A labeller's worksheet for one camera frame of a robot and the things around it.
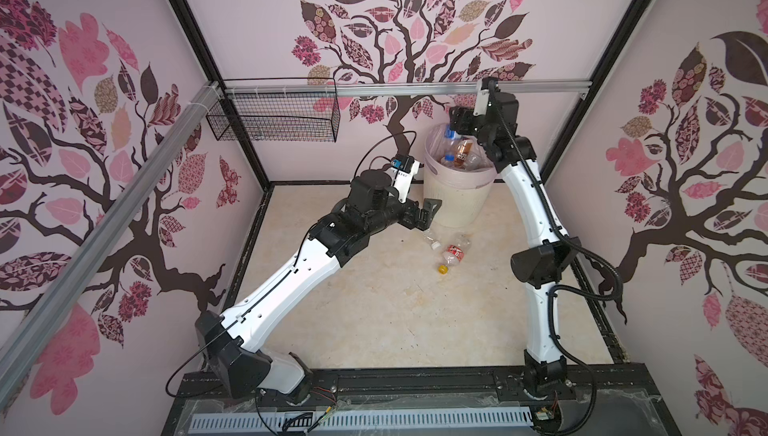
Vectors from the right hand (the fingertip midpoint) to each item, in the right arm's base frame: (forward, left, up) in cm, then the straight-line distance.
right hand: (466, 102), depth 80 cm
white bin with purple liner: (-11, +1, -15) cm, 19 cm away
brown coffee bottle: (+5, -4, -22) cm, 23 cm away
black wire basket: (+12, +51, -9) cm, 53 cm away
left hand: (-29, +13, -8) cm, 33 cm away
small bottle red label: (-25, +1, -38) cm, 45 cm away
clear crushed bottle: (-20, +6, -41) cm, 46 cm away
